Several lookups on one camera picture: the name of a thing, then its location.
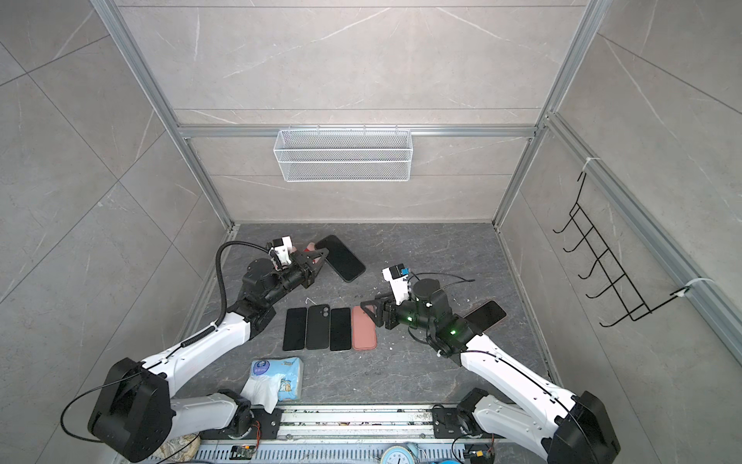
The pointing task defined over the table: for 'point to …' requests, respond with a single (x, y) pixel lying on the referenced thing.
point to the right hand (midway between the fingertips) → (372, 303)
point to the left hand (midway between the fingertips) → (333, 248)
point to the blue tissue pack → (273, 380)
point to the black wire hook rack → (619, 286)
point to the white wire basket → (343, 155)
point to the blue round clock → (397, 454)
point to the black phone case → (318, 327)
